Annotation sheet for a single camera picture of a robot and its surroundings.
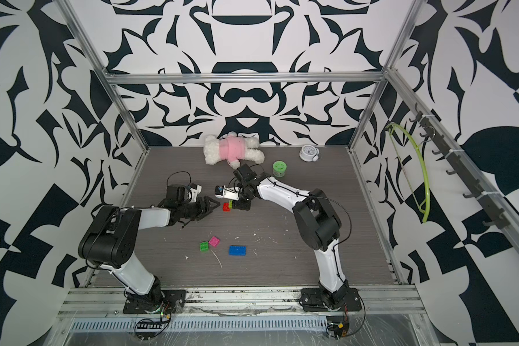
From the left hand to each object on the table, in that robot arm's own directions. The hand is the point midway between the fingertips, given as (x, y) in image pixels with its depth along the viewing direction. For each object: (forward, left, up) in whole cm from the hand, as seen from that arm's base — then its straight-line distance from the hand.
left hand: (215, 203), depth 95 cm
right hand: (+1, -9, +3) cm, 9 cm away
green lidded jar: (+17, -29, +2) cm, 34 cm away
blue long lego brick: (-20, -10, -1) cm, 23 cm away
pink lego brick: (-16, -1, -3) cm, 16 cm away
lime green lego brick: (-6, -8, +10) cm, 14 cm away
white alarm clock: (+28, -46, 0) cm, 54 cm away
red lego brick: (-1, -4, -2) cm, 5 cm away
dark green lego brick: (-18, +3, -2) cm, 19 cm away
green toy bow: (-17, -69, +24) cm, 75 cm away
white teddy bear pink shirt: (+28, -6, +5) cm, 29 cm away
